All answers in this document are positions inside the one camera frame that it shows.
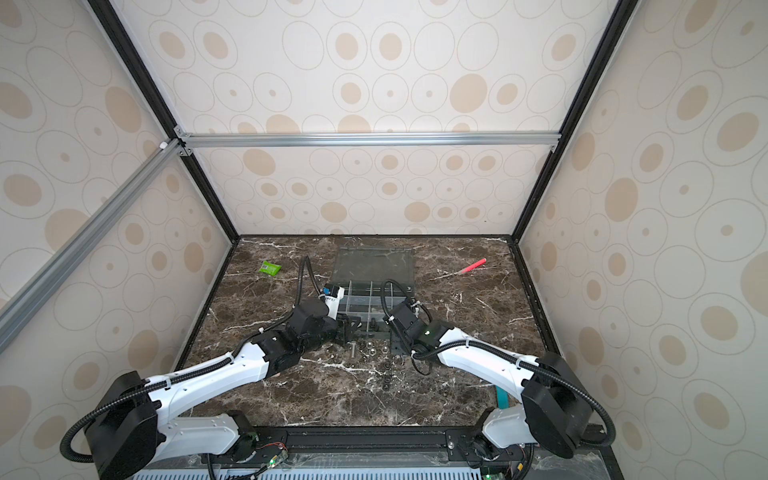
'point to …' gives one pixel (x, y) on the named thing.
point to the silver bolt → (353, 349)
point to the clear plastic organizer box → (362, 271)
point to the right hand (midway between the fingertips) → (399, 341)
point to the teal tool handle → (502, 398)
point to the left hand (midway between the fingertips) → (362, 316)
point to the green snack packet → (269, 268)
